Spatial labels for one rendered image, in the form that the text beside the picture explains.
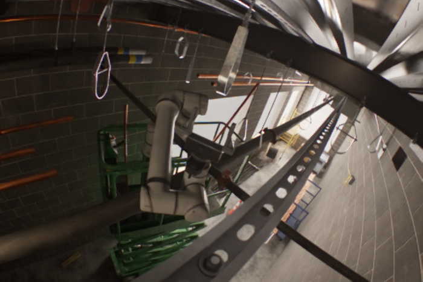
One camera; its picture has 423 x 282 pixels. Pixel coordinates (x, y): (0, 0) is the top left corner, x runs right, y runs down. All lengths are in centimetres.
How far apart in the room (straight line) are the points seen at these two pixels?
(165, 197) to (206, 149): 21
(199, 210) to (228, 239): 45
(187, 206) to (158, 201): 10
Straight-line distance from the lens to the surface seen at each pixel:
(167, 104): 94
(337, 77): 129
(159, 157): 73
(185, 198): 67
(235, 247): 21
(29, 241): 75
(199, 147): 66
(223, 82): 53
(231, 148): 64
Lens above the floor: 434
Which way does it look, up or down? 27 degrees down
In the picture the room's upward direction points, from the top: 18 degrees clockwise
